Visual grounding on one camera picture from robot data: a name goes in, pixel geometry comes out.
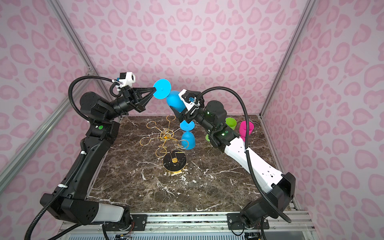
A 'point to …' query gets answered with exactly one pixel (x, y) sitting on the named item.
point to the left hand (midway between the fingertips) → (154, 89)
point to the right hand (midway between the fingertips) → (180, 96)
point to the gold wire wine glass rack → (175, 158)
